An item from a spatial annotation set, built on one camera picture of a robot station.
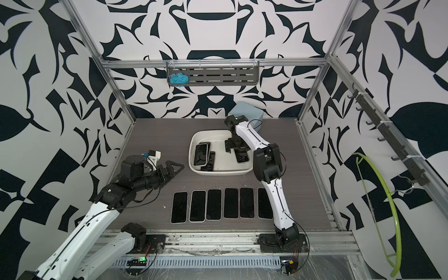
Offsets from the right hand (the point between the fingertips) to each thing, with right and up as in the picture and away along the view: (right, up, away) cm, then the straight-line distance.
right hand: (236, 147), depth 101 cm
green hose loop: (+44, -13, -47) cm, 66 cm away
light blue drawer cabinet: (+8, +21, +4) cm, 23 cm away
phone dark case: (-3, -26, -16) cm, 31 cm away
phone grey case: (-12, -28, -16) cm, 34 cm away
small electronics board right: (+20, -46, -30) cm, 58 cm away
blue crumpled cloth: (-30, +35, -9) cm, 47 cm away
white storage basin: (-6, -9, -2) cm, 11 cm away
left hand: (-26, -7, -28) cm, 39 cm away
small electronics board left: (-40, -45, -28) cm, 67 cm away
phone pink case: (+4, -26, -16) cm, 31 cm away
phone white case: (-19, -26, -19) cm, 38 cm away
